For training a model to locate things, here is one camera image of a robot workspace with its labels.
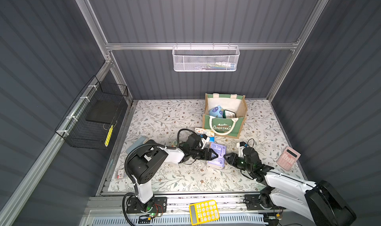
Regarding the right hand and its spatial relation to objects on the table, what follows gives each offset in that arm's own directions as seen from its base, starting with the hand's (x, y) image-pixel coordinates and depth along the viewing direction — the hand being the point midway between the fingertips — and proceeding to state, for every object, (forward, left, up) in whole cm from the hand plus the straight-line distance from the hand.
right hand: (227, 157), depth 86 cm
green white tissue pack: (+26, -2, +8) cm, 28 cm away
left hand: (-2, +6, 0) cm, 6 cm away
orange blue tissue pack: (+14, +9, +3) cm, 17 cm away
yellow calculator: (-27, +14, -2) cm, 30 cm away
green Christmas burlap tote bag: (+13, -3, +12) cm, 18 cm away
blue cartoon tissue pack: (+27, +4, +9) cm, 29 cm away
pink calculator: (+1, -38, -4) cm, 38 cm away
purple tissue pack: (+4, +4, +2) cm, 5 cm away
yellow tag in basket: (0, +59, +24) cm, 63 cm away
